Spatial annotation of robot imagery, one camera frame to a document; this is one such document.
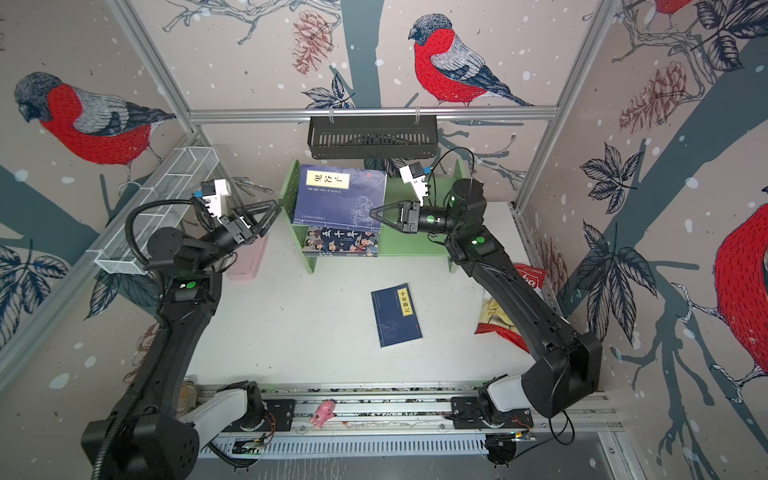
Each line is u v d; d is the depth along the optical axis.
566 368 0.38
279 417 0.73
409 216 0.56
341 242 0.92
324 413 0.73
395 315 0.91
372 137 1.07
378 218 0.60
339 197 0.61
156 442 0.37
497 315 0.87
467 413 0.74
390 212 0.61
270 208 0.57
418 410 0.76
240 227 0.54
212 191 0.57
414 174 0.59
